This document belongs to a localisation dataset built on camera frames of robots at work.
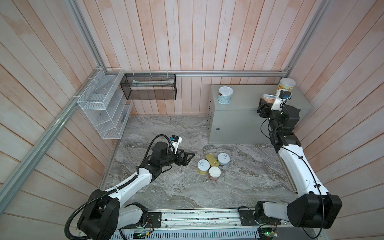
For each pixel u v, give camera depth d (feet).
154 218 2.40
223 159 2.95
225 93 2.49
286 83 2.52
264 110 2.13
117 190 1.47
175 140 2.35
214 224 2.40
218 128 2.96
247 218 2.41
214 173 2.73
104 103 2.26
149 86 3.38
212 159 2.97
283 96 1.91
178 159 2.35
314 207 1.28
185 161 2.34
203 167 2.83
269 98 2.25
